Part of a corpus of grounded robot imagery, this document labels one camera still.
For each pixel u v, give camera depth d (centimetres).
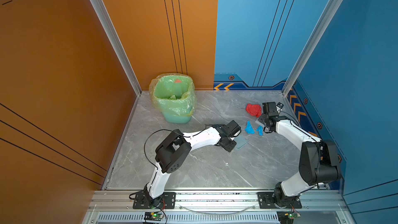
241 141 92
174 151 50
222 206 72
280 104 81
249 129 99
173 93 104
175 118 99
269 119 71
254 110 109
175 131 53
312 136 50
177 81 96
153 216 71
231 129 71
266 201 72
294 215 69
